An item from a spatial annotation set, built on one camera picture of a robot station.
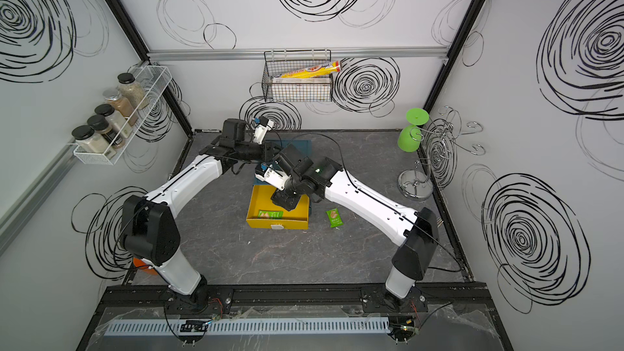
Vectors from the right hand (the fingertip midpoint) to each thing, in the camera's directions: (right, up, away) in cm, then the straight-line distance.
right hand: (280, 192), depth 73 cm
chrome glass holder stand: (+51, +18, +4) cm, 54 cm away
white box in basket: (+5, +35, +14) cm, 38 cm away
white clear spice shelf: (-51, +40, +19) cm, 68 cm away
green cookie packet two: (+18, -13, +17) cm, 28 cm away
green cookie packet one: (-6, -7, +2) cm, 9 cm away
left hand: (-1, +13, +11) cm, 17 cm away
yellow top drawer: (-7, -3, +6) cm, 10 cm away
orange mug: (-27, -12, -22) cm, 36 cm away
